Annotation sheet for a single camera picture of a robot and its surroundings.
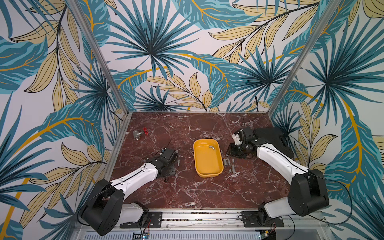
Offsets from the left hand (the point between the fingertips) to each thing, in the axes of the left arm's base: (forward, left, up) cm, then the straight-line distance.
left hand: (169, 171), depth 86 cm
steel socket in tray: (+19, -25, -2) cm, 32 cm away
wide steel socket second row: (+7, -34, -2) cm, 34 cm away
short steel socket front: (+9, -39, -2) cm, 40 cm away
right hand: (+10, -34, +7) cm, 36 cm away
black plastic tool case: (+23, -66, +4) cm, 70 cm away
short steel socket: (+15, -32, -2) cm, 36 cm away
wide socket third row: (+3, -38, -2) cm, 38 cm away
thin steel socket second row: (+7, -36, -2) cm, 37 cm away
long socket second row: (+7, -5, -2) cm, 9 cm away
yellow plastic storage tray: (+11, -24, -3) cm, 26 cm away
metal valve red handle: (+26, +26, -1) cm, 37 cm away
